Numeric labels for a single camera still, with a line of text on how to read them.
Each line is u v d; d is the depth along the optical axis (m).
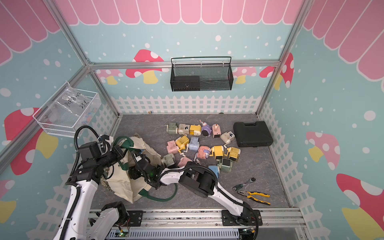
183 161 0.88
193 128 1.07
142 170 0.67
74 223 0.41
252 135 1.00
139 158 0.77
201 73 0.93
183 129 1.06
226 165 0.85
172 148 0.95
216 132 1.02
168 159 0.89
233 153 0.94
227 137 1.02
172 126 1.06
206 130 1.02
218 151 0.94
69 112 0.71
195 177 0.59
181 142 0.99
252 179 0.86
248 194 0.81
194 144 0.97
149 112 1.24
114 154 0.67
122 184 0.75
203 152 0.92
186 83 0.88
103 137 0.65
